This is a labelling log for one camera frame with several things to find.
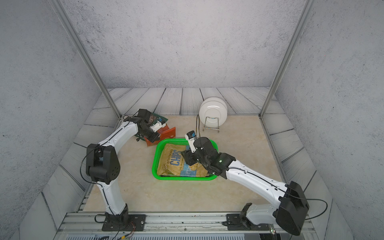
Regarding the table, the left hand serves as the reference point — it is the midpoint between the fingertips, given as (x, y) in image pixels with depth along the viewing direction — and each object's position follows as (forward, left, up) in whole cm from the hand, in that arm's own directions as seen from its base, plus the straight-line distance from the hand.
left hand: (160, 137), depth 94 cm
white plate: (+18, -35, +4) cm, 39 cm away
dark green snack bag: (+1, 0, +16) cm, 16 cm away
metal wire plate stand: (+13, -36, -8) cm, 40 cm away
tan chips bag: (-17, -8, -1) cm, 19 cm away
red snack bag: (+1, -3, +2) cm, 4 cm away
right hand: (-18, -17, +11) cm, 27 cm away
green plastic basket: (-2, -10, -2) cm, 10 cm away
